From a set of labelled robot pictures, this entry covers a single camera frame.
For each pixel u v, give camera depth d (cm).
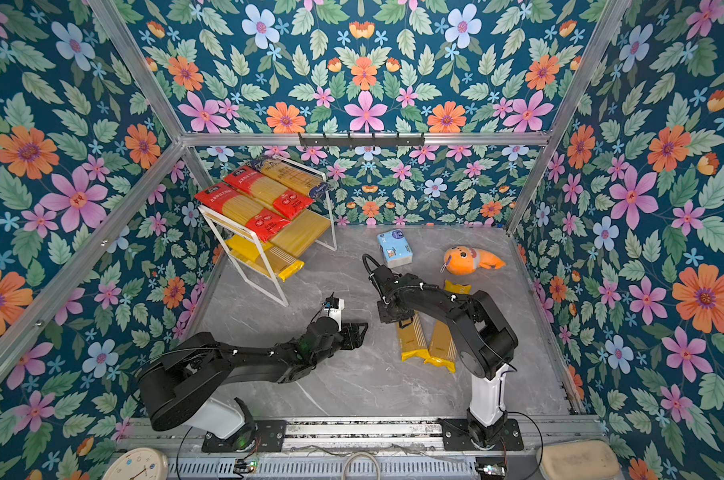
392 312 81
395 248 107
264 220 73
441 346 87
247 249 91
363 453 70
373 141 91
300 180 84
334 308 79
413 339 88
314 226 100
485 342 49
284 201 78
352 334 78
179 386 44
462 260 99
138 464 68
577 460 67
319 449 73
